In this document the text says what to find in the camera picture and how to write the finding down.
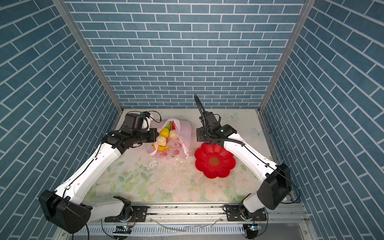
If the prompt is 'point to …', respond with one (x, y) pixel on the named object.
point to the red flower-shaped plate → (214, 161)
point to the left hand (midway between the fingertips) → (159, 133)
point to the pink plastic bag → (179, 147)
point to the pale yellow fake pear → (172, 134)
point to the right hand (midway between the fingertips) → (198, 132)
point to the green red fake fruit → (171, 125)
